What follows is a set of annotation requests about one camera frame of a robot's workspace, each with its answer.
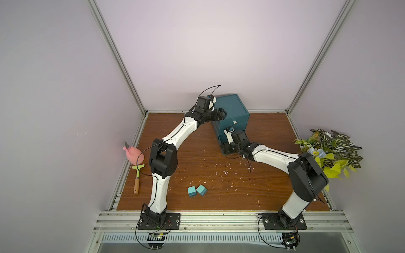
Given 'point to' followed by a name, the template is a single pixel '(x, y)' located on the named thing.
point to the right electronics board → (290, 240)
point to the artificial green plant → (333, 150)
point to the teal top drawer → (240, 119)
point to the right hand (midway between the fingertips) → (224, 142)
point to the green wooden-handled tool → (136, 185)
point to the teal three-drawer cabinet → (234, 106)
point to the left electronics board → (155, 240)
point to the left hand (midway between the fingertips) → (224, 113)
